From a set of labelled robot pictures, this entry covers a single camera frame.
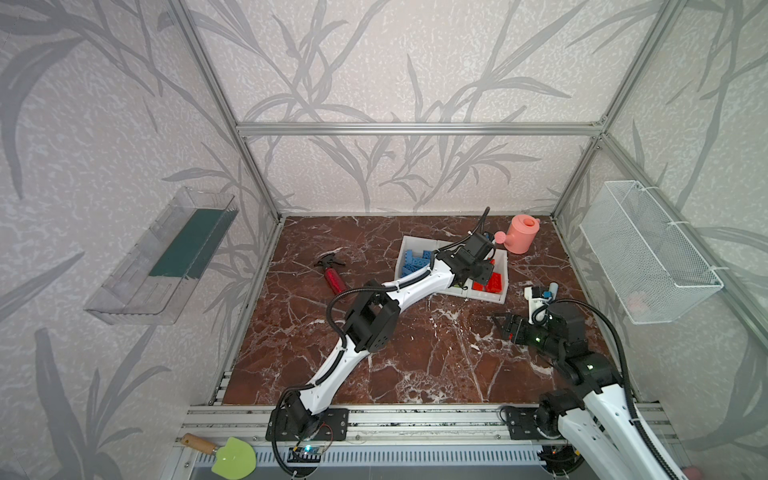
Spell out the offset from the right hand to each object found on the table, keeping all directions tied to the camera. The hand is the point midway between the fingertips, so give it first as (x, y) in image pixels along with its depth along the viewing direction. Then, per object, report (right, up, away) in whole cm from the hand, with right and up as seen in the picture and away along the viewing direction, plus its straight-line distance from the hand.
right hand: (502, 308), depth 80 cm
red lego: (+3, +4, +17) cm, 18 cm away
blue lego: (-24, +11, +22) cm, 35 cm away
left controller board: (-51, -34, -8) cm, 61 cm away
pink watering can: (+14, +20, +22) cm, 33 cm away
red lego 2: (-2, +3, +19) cm, 19 cm away
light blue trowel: (+23, +2, +18) cm, 30 cm away
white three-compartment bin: (-21, +17, +25) cm, 37 cm away
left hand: (+1, +12, +13) cm, 17 cm away
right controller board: (+11, -34, -9) cm, 37 cm away
